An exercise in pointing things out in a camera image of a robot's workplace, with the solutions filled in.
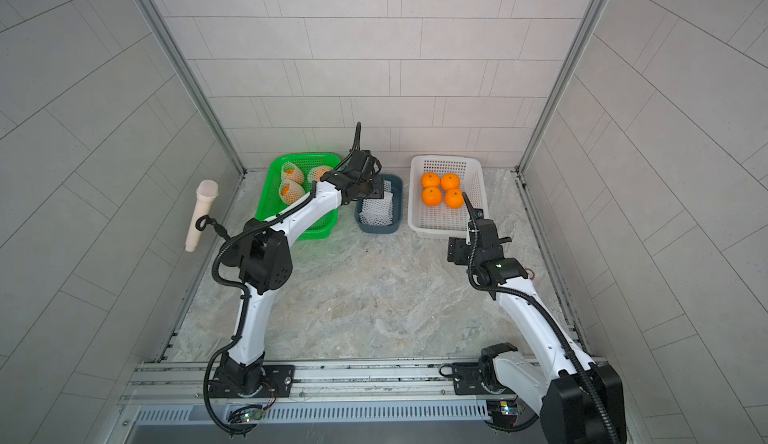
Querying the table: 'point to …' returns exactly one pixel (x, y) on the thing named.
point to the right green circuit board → (503, 412)
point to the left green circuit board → (245, 415)
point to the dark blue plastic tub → (397, 209)
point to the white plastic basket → (439, 221)
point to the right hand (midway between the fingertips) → (461, 241)
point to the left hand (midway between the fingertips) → (382, 185)
